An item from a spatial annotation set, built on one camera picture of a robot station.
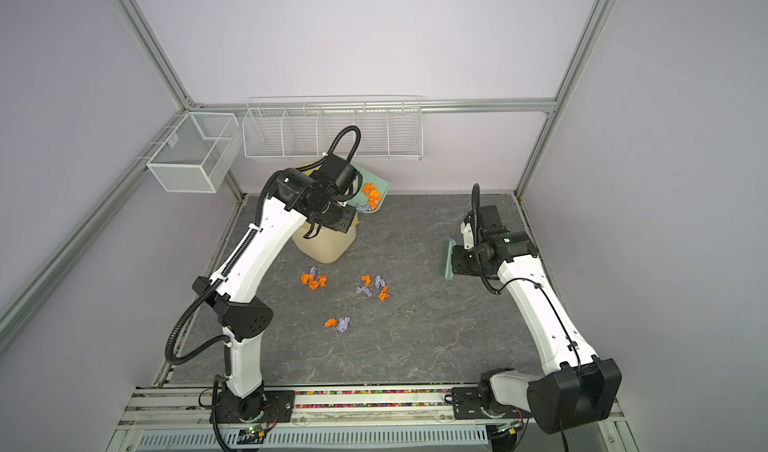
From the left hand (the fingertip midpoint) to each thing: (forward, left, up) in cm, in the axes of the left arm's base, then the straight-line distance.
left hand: (342, 223), depth 74 cm
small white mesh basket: (+37, +50, -4) cm, 63 cm away
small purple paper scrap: (+4, +14, -29) cm, 32 cm away
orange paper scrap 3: (-7, -9, -28) cm, 30 cm away
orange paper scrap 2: (-1, -4, -28) cm, 28 cm away
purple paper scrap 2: (-3, -8, -27) cm, 28 cm away
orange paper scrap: (-2, +13, -28) cm, 31 cm away
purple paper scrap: (+7, -6, -2) cm, 10 cm away
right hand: (-9, -30, -10) cm, 33 cm away
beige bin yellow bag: (+5, +7, -17) cm, 19 cm away
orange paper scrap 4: (-15, +7, -28) cm, 32 cm away
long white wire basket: (+31, -13, +7) cm, 34 cm away
